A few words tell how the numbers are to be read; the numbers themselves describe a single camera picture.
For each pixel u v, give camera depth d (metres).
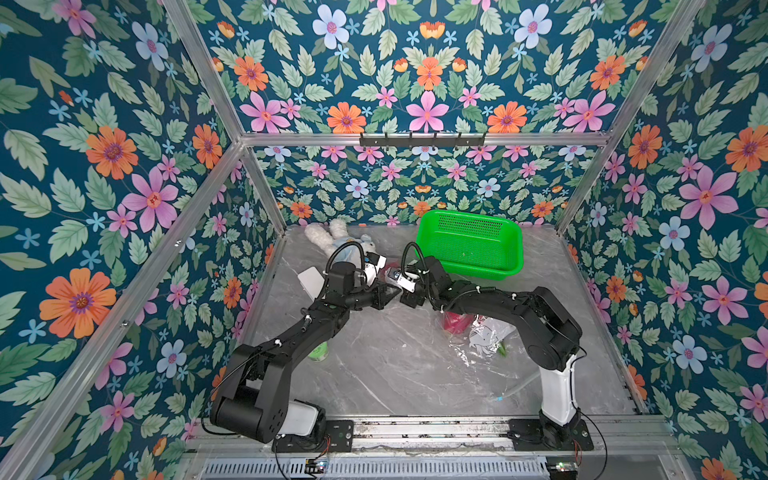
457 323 0.86
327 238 1.06
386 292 0.77
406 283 0.82
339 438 0.73
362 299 0.74
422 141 0.92
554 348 0.51
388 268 0.83
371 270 0.74
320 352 0.84
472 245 1.14
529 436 0.73
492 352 0.84
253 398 0.42
